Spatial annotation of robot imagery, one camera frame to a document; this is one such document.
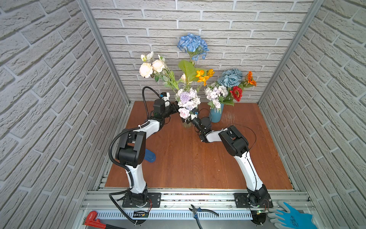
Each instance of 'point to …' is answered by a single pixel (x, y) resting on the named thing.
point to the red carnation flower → (236, 92)
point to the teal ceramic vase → (215, 116)
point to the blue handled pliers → (195, 210)
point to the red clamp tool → (91, 221)
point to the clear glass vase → (186, 125)
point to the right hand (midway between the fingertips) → (184, 106)
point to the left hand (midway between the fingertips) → (181, 101)
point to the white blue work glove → (291, 219)
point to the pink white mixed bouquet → (217, 94)
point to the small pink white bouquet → (187, 100)
